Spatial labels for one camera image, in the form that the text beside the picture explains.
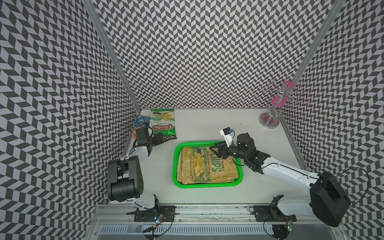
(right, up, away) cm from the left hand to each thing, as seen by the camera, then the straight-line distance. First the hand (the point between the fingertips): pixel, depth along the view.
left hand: (157, 136), depth 95 cm
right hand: (+35, -5, -17) cm, 39 cm away
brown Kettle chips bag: (+7, -1, +2) cm, 7 cm away
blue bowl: (-16, +10, +13) cm, 23 cm away
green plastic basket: (+14, -9, -11) cm, 20 cm away
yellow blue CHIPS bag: (+27, -14, -15) cm, 34 cm away
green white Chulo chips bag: (+1, +10, +13) cm, 17 cm away
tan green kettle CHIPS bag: (+26, -14, -14) cm, 33 cm away
